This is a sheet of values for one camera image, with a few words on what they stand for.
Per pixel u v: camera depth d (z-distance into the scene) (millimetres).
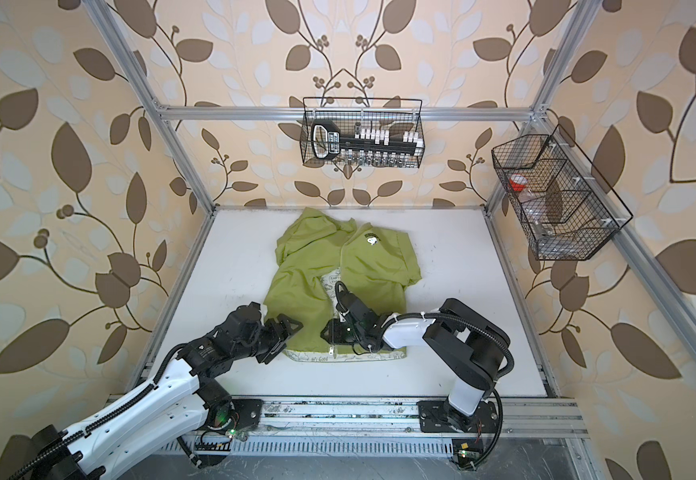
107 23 734
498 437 692
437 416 734
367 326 695
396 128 937
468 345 463
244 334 621
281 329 726
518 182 805
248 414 738
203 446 734
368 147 836
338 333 772
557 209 792
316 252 1010
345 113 907
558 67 796
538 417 754
